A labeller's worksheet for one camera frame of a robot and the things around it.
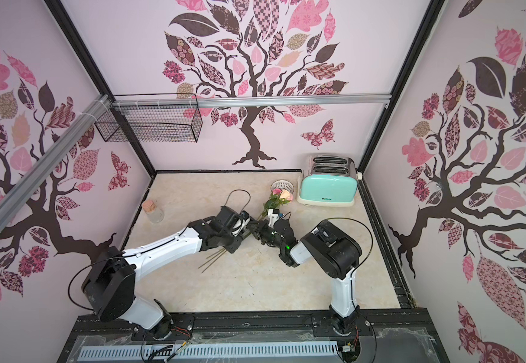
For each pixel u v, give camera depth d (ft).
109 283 1.40
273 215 2.87
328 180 3.16
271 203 3.03
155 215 3.18
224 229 2.16
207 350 2.29
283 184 3.61
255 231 2.63
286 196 3.04
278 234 2.40
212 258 2.61
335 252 1.68
